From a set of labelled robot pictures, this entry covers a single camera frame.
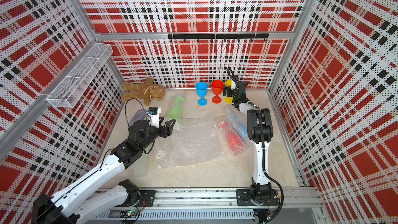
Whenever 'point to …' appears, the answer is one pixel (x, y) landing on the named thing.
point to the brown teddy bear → (147, 91)
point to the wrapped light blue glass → (239, 121)
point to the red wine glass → (217, 87)
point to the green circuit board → (131, 213)
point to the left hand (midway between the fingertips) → (171, 118)
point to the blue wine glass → (201, 89)
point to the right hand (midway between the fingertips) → (231, 83)
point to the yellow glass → (228, 100)
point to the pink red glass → (235, 141)
